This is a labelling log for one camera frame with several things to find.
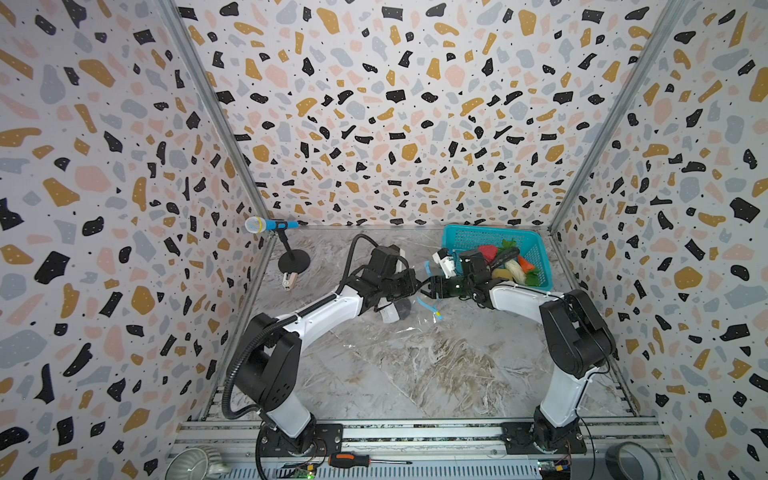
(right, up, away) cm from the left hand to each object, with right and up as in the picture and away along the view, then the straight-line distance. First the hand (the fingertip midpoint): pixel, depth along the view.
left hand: (426, 279), depth 83 cm
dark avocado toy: (-6, -9, +9) cm, 15 cm away
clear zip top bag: (-3, -9, +5) cm, 10 cm away
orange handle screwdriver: (-19, -41, -13) cm, 47 cm away
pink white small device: (-46, -2, +20) cm, 50 cm away
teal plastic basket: (+39, +12, +26) cm, 49 cm away
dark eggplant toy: (+30, +6, +23) cm, 38 cm away
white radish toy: (+33, +1, +21) cm, 39 cm away
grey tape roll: (+50, -42, -15) cm, 67 cm away
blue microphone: (-50, +15, +5) cm, 52 cm away
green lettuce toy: (+37, -1, +17) cm, 40 cm away
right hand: (-2, -2, +8) cm, 8 cm away
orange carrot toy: (+36, +3, +22) cm, 43 cm away
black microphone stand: (-47, +4, +26) cm, 54 cm away
